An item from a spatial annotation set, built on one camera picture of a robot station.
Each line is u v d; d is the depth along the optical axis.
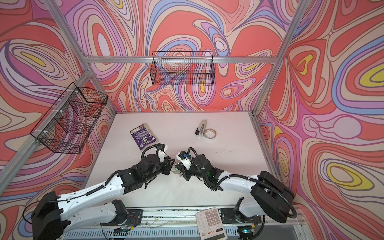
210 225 0.70
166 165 0.67
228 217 0.74
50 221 0.38
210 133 1.07
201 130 1.06
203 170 0.61
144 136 1.02
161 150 0.66
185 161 0.69
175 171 0.80
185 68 0.96
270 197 0.43
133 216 0.73
